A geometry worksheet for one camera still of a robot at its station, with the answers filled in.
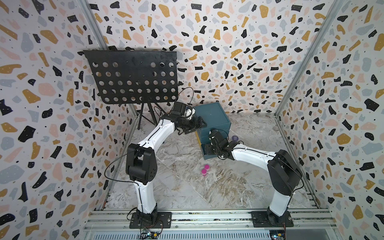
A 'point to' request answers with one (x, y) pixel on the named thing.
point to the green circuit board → (149, 235)
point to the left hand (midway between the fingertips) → (203, 126)
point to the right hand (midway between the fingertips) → (207, 147)
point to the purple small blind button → (235, 138)
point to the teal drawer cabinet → (216, 118)
